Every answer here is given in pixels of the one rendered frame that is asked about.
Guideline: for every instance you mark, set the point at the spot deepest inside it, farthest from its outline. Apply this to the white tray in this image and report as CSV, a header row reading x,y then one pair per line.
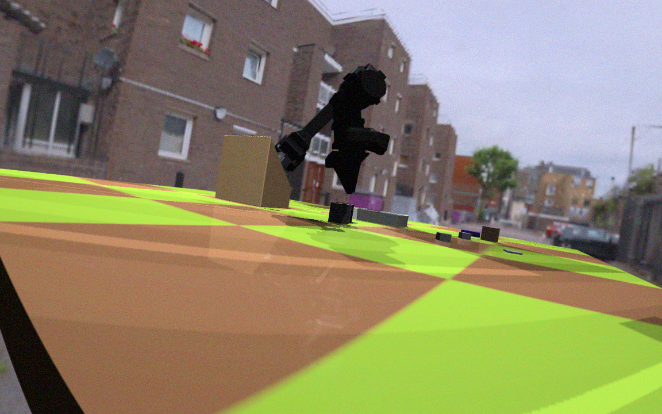
x,y
380,217

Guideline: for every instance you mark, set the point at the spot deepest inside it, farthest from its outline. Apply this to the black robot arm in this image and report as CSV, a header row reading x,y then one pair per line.
x,y
362,87

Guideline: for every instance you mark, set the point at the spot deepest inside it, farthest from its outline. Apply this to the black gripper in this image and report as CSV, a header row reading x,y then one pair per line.
x,y
350,140

